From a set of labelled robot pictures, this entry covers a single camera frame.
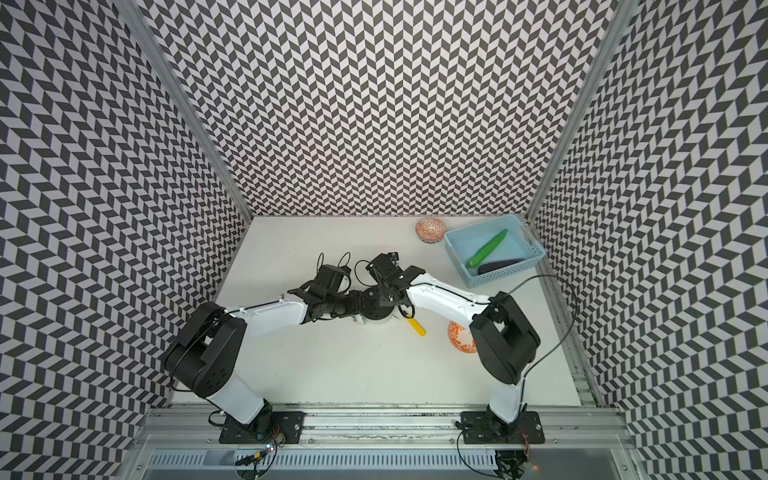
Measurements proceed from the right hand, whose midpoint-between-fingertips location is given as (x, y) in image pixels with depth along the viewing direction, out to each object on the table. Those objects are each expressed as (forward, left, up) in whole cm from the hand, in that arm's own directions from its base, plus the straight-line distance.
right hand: (395, 298), depth 89 cm
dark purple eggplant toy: (+8, -31, +5) cm, 33 cm away
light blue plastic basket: (+21, -24, 0) cm, 32 cm away
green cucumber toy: (+21, -32, -3) cm, 38 cm away
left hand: (-1, +9, -3) cm, 10 cm away
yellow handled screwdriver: (-6, -6, -8) cm, 12 cm away
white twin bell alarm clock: (-3, +7, -2) cm, 8 cm away
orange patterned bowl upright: (-10, -20, -6) cm, 23 cm away
